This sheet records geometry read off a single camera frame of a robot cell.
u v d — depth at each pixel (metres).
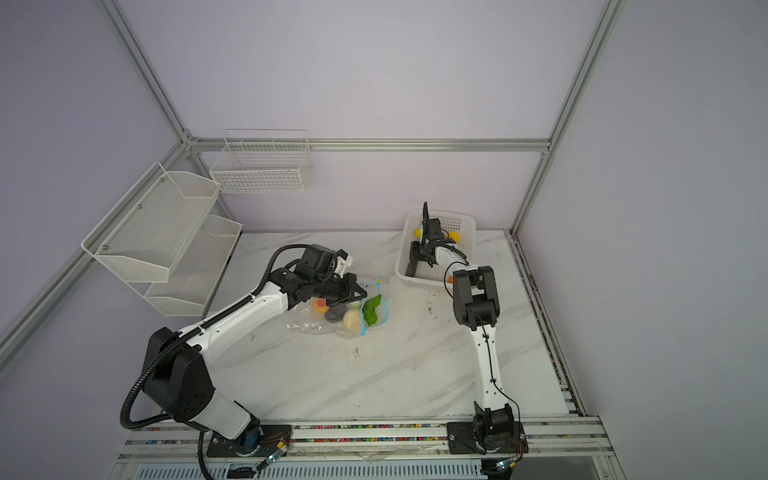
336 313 0.91
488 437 0.67
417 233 1.18
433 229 0.91
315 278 0.65
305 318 0.93
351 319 0.89
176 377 0.43
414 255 1.03
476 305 0.65
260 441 0.72
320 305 0.92
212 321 0.48
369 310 0.91
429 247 0.86
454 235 1.14
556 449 0.74
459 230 1.15
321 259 0.65
